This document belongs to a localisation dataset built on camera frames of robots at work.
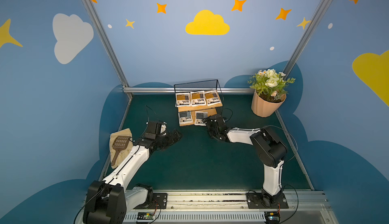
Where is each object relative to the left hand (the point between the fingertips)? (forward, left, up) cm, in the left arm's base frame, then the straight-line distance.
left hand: (177, 136), depth 84 cm
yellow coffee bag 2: (+25, -11, +6) cm, 27 cm away
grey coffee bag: (+21, -2, -10) cm, 23 cm away
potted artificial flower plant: (+30, -58, +8) cm, 65 cm away
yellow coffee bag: (+24, -1, +5) cm, 25 cm away
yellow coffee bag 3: (+25, -20, +5) cm, 33 cm away
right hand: (+15, -16, -7) cm, 23 cm away
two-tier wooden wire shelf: (+36, -16, +6) cm, 40 cm away
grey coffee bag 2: (+23, -13, -11) cm, 28 cm away
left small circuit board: (-36, +13, -13) cm, 41 cm away
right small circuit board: (-35, -49, -15) cm, 62 cm away
